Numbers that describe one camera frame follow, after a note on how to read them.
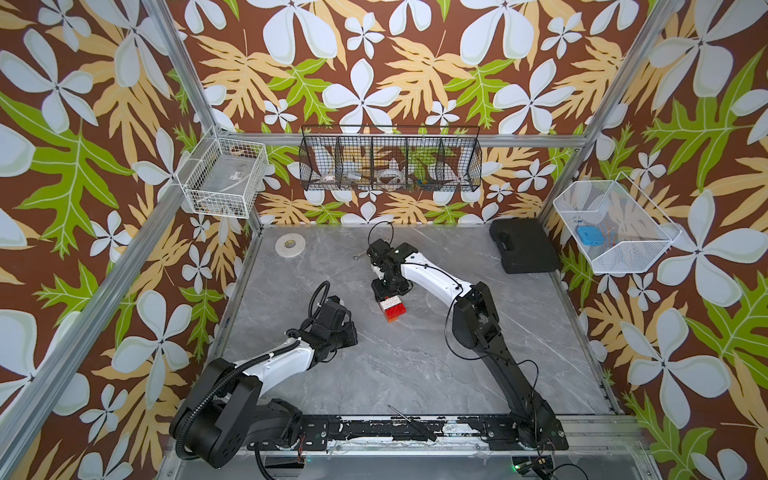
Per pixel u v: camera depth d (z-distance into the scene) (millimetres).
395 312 932
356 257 1110
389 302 934
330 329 690
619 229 816
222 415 417
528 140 947
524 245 1084
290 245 1147
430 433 750
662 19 687
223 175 849
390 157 975
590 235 821
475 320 617
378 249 812
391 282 841
